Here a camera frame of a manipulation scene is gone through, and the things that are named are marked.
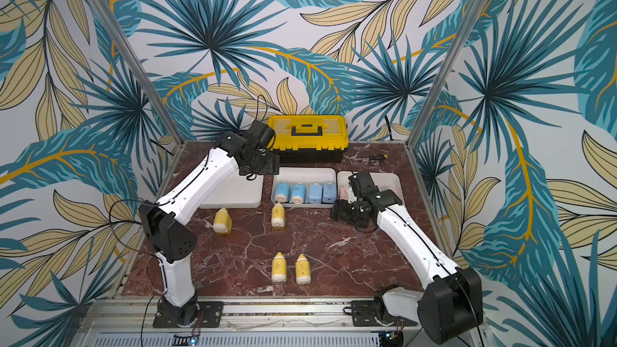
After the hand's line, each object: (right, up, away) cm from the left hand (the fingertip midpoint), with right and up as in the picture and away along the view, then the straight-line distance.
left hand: (266, 172), depth 82 cm
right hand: (+25, -15, -1) cm, 29 cm away
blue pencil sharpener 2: (+10, -9, +11) cm, 18 cm away
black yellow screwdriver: (+48, +6, +32) cm, 57 cm away
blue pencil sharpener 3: (+23, -8, +11) cm, 26 cm away
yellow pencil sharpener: (-16, -18, +3) cm, 24 cm away
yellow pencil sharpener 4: (+13, -31, -7) cm, 34 cm away
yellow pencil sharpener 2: (+3, -16, +5) cm, 17 cm away
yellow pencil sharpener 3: (+5, -30, -7) cm, 31 cm away
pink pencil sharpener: (+28, -9, +11) cm, 31 cm away
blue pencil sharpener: (+4, -8, +11) cm, 14 cm away
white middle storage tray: (+13, -2, +28) cm, 31 cm away
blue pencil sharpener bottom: (+17, -9, +12) cm, 23 cm away
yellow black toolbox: (+15, +14, +20) cm, 28 cm away
